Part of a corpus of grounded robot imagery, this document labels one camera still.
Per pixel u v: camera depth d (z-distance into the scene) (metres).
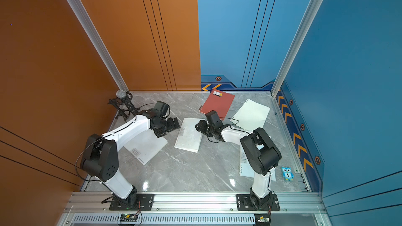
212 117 0.74
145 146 0.92
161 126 0.75
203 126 0.84
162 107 0.73
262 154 0.49
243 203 0.72
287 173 0.81
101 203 0.70
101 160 0.46
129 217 0.71
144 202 0.74
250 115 1.09
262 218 0.71
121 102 0.92
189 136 0.93
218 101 1.16
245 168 0.83
